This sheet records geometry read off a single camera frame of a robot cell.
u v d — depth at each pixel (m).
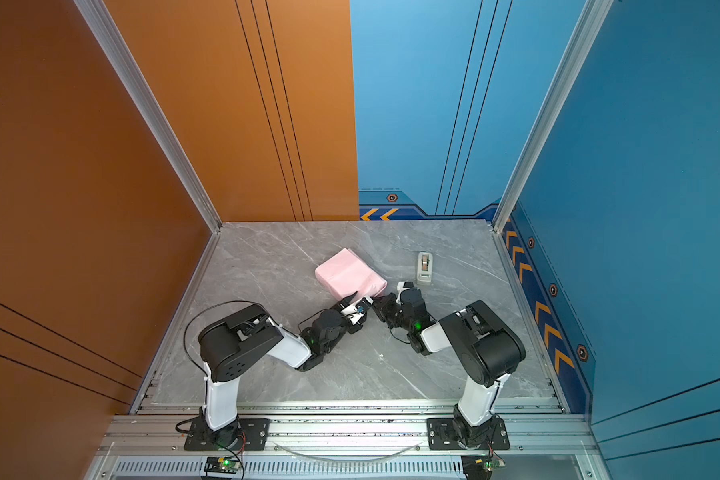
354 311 0.77
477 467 0.70
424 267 1.02
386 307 0.83
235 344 0.52
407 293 0.77
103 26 0.71
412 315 0.74
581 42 0.74
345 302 0.83
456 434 0.66
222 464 0.71
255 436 0.74
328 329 0.71
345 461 0.71
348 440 0.74
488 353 0.47
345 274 0.96
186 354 0.52
